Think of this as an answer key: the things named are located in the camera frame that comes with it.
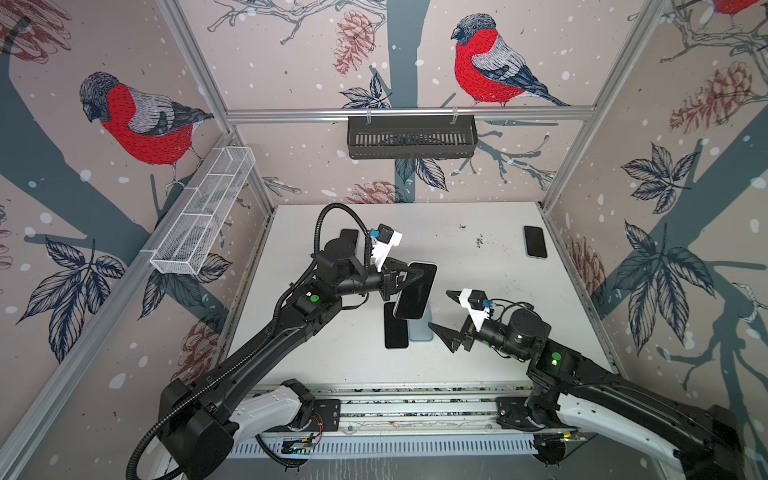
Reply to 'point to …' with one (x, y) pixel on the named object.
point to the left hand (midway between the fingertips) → (420, 276)
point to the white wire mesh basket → (188, 241)
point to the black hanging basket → (407, 137)
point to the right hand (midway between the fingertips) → (436, 311)
